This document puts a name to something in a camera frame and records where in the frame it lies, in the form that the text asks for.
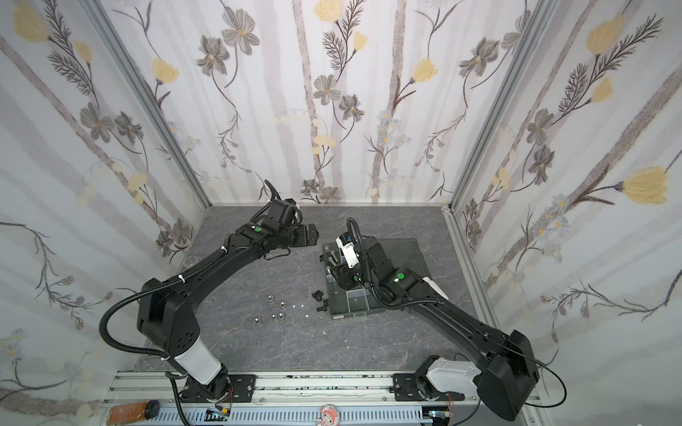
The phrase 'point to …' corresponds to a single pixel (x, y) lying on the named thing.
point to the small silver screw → (306, 316)
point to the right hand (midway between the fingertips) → (341, 265)
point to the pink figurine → (329, 415)
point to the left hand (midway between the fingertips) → (311, 233)
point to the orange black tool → (133, 412)
